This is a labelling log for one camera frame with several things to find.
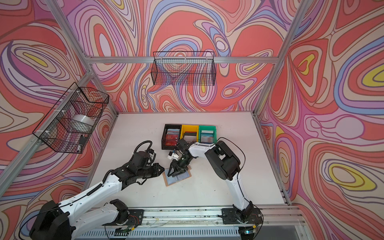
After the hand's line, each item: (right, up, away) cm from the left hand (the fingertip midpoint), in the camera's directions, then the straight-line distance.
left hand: (166, 170), depth 81 cm
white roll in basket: (-39, +26, -11) cm, 48 cm away
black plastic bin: (-5, +15, +15) cm, 22 cm away
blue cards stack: (+25, +17, +21) cm, 36 cm away
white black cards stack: (+13, +17, +23) cm, 31 cm away
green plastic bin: (+25, +23, +20) cm, 40 cm away
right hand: (+3, -6, +4) cm, 8 cm away
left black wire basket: (-48, +22, -15) cm, 55 cm away
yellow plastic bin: (+12, +23, +21) cm, 33 cm away
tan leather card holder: (+2, -7, +3) cm, 8 cm away
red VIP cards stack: (0, +17, +21) cm, 27 cm away
